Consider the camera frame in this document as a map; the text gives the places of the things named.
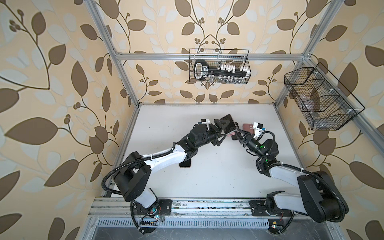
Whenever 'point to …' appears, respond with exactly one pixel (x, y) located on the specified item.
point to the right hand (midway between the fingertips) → (234, 131)
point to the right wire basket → (326, 103)
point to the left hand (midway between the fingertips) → (231, 127)
